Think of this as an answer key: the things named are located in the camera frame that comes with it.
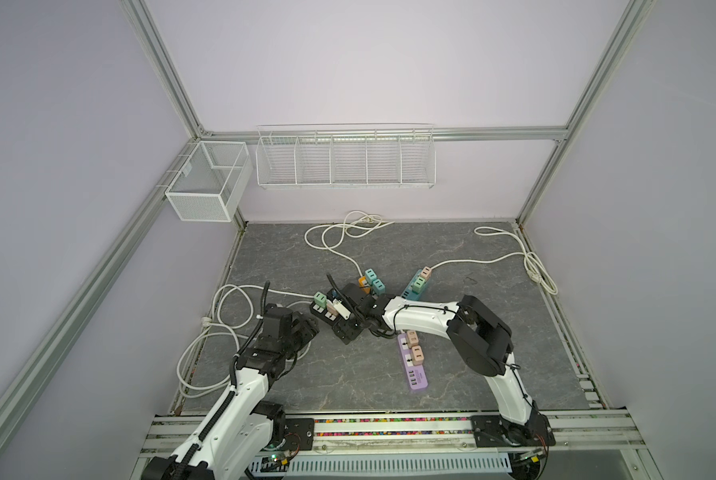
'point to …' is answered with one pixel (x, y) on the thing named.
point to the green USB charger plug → (320, 299)
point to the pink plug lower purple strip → (417, 355)
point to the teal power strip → (409, 294)
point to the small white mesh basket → (213, 183)
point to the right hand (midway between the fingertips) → (344, 325)
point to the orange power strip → (361, 284)
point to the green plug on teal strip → (418, 285)
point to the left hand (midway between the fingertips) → (313, 329)
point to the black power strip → (323, 314)
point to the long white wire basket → (353, 155)
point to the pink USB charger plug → (330, 306)
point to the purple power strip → (415, 375)
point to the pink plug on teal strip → (426, 272)
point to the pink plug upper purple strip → (412, 338)
